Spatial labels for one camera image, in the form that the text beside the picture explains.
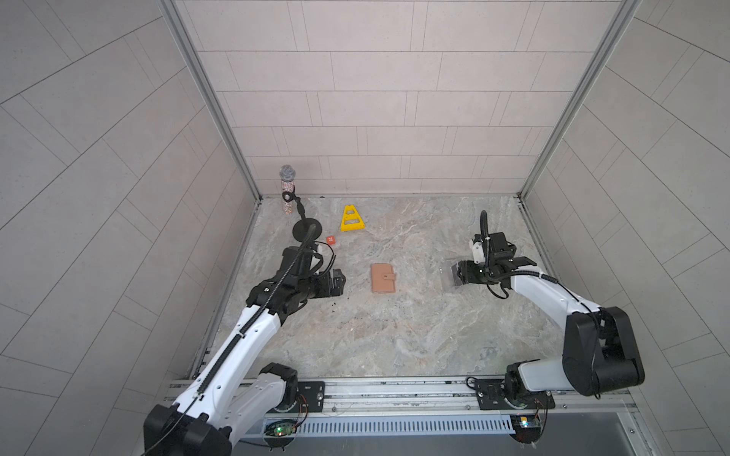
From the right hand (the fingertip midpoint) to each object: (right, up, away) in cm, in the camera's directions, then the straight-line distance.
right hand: (463, 270), depth 90 cm
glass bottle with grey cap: (-55, +30, -5) cm, 62 cm away
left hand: (-38, +1, -12) cm, 40 cm away
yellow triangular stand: (-40, +13, +16) cm, 45 cm away
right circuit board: (+9, -34, -22) cm, 41 cm away
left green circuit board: (-50, -32, -25) cm, 64 cm away
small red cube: (-44, +9, +12) cm, 47 cm away
